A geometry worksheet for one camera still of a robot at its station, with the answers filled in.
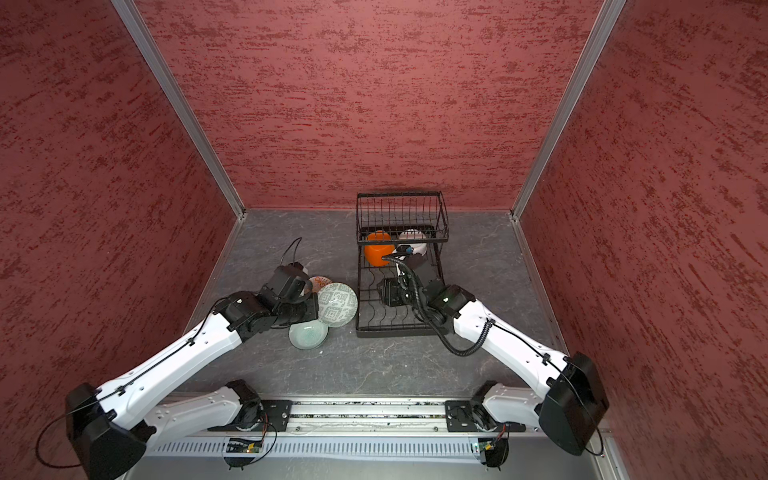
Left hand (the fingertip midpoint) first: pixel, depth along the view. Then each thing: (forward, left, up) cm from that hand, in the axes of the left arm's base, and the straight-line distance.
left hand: (317, 313), depth 77 cm
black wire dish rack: (+44, -20, -6) cm, 49 cm away
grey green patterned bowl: (+4, -4, -2) cm, 6 cm away
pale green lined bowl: (-1, +5, -12) cm, 13 cm away
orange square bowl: (+25, -13, -6) cm, 29 cm away
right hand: (+5, -18, +3) cm, 18 cm away
